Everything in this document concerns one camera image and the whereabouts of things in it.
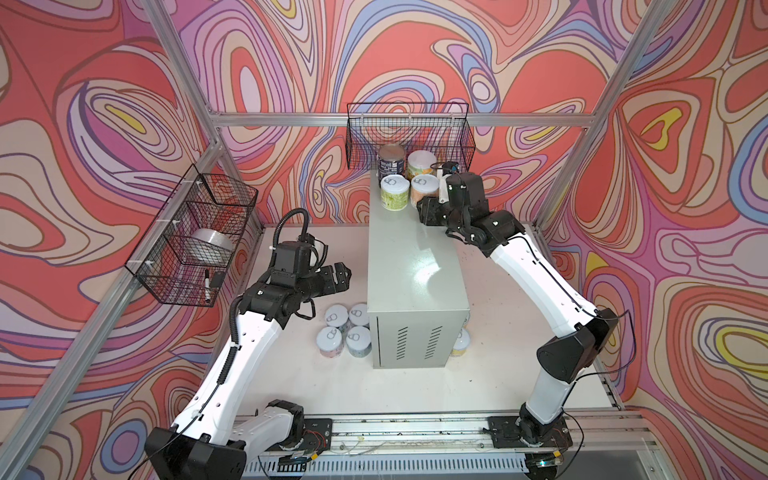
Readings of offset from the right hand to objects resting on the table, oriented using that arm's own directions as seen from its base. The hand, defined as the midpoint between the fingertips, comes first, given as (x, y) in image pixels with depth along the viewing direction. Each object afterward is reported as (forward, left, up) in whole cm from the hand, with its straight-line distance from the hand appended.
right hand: (428, 210), depth 77 cm
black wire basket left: (-10, +58, +1) cm, 59 cm away
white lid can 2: (-23, +28, -29) cm, 46 cm away
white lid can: (-15, +27, -28) cm, 41 cm away
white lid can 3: (-23, +20, -29) cm, 42 cm away
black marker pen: (-16, +55, -7) cm, 58 cm away
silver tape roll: (-7, +54, -1) cm, 54 cm away
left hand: (-13, +23, -8) cm, 28 cm away
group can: (-29, -5, -5) cm, 30 cm away
